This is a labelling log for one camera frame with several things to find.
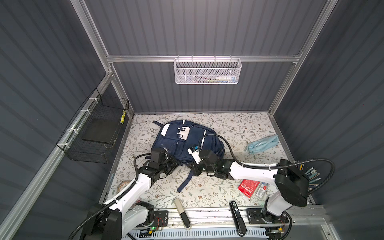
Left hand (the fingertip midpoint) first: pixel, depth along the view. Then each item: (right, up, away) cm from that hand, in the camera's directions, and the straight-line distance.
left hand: (181, 160), depth 84 cm
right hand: (+5, -2, -3) cm, 6 cm away
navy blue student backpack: (-4, +12, +13) cm, 18 cm away
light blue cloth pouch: (+51, +8, +11) cm, 53 cm away
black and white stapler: (+2, -24, -12) cm, 27 cm away
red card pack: (+38, -15, -1) cm, 40 cm away
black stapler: (+29, -26, -16) cm, 42 cm away
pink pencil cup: (+62, -3, -7) cm, 63 cm away
